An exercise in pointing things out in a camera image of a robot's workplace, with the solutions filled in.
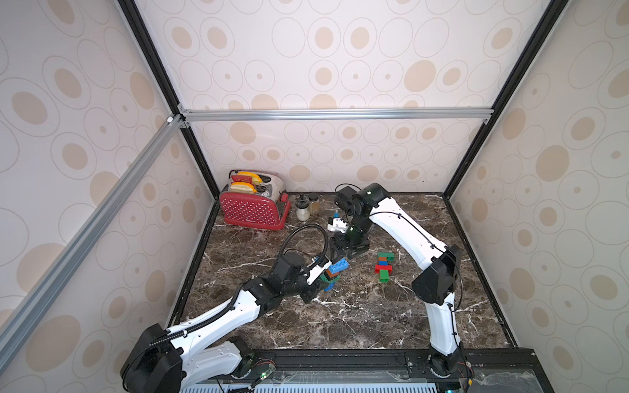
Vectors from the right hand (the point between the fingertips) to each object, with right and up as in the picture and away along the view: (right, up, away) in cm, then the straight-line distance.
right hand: (338, 264), depth 76 cm
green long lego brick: (-2, -5, 0) cm, 6 cm away
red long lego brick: (+17, -5, +17) cm, 24 cm away
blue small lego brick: (+18, -3, +16) cm, 24 cm away
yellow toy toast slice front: (-36, +26, +19) cm, 48 cm away
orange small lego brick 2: (+18, -2, +18) cm, 26 cm away
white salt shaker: (-13, +16, +34) cm, 39 cm away
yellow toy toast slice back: (-32, +30, +21) cm, 49 cm away
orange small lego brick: (-2, -3, -1) cm, 4 cm away
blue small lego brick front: (-2, -7, 0) cm, 8 cm away
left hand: (-3, -6, +1) cm, 7 cm away
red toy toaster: (-26, +18, +20) cm, 37 cm away
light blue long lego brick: (0, 0, 0) cm, 1 cm away
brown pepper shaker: (-8, +18, +34) cm, 40 cm away
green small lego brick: (+18, -7, +14) cm, 24 cm away
